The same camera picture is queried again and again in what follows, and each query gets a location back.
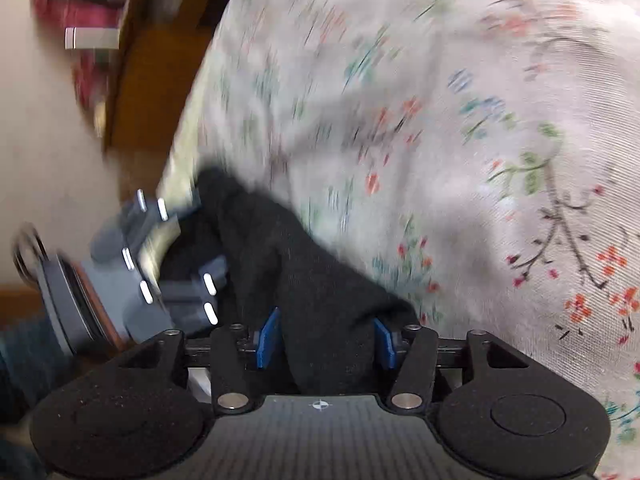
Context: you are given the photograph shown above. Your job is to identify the black pants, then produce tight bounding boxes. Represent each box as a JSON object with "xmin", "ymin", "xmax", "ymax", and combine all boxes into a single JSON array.
[{"xmin": 160, "ymin": 167, "xmax": 416, "ymax": 396}]

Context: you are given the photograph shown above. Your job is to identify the silver cylindrical container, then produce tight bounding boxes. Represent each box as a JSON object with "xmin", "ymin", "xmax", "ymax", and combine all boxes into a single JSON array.
[{"xmin": 64, "ymin": 27, "xmax": 119, "ymax": 50}]

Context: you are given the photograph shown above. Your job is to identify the pink floral cloth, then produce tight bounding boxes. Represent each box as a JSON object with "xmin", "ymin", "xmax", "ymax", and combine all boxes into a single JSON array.
[{"xmin": 29, "ymin": 0, "xmax": 132, "ymax": 111}]

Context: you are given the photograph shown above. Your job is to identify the floral white bed sheet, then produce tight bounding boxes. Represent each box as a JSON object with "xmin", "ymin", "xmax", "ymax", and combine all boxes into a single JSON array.
[{"xmin": 158, "ymin": 0, "xmax": 639, "ymax": 479}]

